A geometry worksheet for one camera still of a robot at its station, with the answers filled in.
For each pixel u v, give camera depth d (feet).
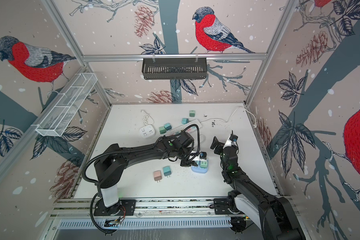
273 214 1.33
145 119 3.60
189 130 2.31
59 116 2.40
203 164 2.67
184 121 3.51
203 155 2.26
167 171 2.76
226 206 2.39
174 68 3.46
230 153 2.02
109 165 1.63
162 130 3.40
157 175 2.73
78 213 2.42
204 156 2.25
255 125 3.62
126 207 2.40
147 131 3.30
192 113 3.74
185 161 2.26
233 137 2.37
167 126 3.41
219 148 2.50
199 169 2.75
